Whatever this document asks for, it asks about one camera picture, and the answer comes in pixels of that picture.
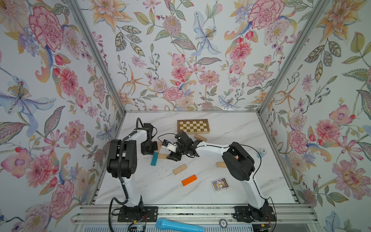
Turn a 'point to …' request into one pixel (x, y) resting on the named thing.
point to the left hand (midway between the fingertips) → (156, 150)
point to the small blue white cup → (263, 152)
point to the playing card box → (220, 184)
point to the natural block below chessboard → (200, 137)
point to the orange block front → (189, 180)
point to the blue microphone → (166, 224)
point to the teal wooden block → (154, 159)
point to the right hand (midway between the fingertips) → (168, 151)
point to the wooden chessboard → (192, 126)
